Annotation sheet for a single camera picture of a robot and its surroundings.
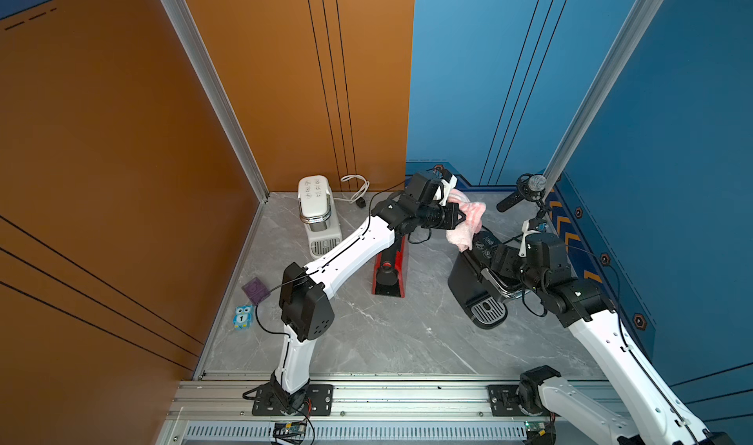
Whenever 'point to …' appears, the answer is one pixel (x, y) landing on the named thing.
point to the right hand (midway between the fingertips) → (503, 252)
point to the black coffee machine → (481, 288)
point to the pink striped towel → (462, 235)
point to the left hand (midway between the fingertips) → (467, 214)
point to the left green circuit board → (290, 427)
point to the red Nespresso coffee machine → (389, 271)
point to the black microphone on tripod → (530, 187)
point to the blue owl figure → (243, 317)
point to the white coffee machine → (319, 212)
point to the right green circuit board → (534, 425)
